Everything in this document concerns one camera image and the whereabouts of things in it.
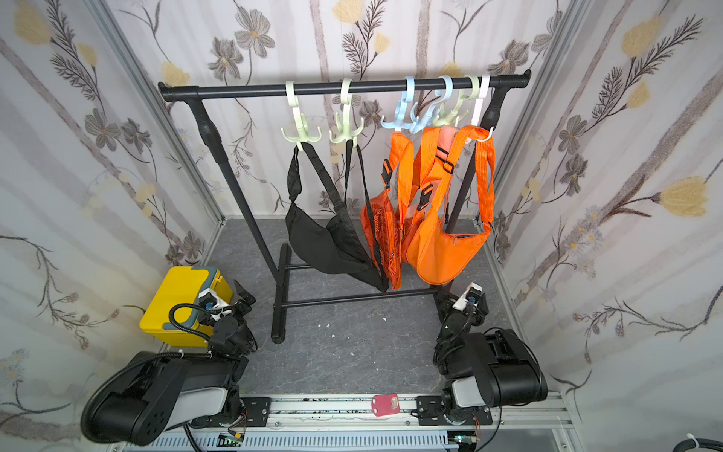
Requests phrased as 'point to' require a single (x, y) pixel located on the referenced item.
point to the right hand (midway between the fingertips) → (471, 286)
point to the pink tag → (385, 404)
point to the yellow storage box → (172, 316)
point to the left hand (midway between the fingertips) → (224, 289)
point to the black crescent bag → (353, 245)
